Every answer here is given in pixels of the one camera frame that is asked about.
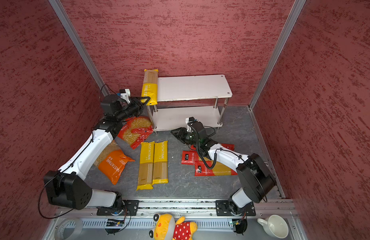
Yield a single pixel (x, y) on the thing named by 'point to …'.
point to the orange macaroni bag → (111, 160)
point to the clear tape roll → (59, 233)
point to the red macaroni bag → (136, 130)
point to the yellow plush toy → (166, 228)
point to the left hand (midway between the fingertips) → (151, 101)
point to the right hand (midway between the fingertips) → (170, 135)
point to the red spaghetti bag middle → (188, 157)
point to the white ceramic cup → (275, 225)
